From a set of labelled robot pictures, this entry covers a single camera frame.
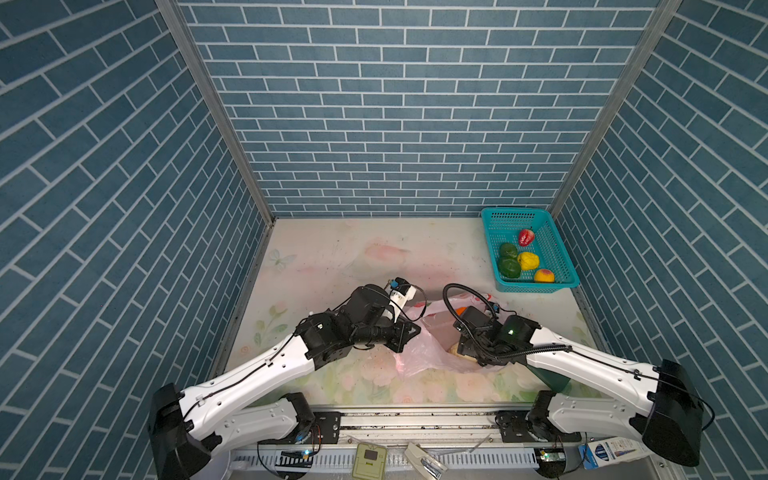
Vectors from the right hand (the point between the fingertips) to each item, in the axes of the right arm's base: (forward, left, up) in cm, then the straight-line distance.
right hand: (463, 346), depth 80 cm
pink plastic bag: (-6, +10, +11) cm, 16 cm away
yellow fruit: (+33, -24, -3) cm, 41 cm away
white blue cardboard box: (-20, -33, -7) cm, 39 cm away
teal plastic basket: (+52, -20, -5) cm, 56 cm away
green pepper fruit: (+29, -19, -3) cm, 34 cm away
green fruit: (+36, -18, -4) cm, 41 cm away
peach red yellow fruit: (+27, -29, -3) cm, 40 cm away
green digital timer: (-27, +22, -5) cm, 35 cm away
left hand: (-4, +12, +14) cm, 19 cm away
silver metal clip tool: (-26, +8, -6) cm, 28 cm away
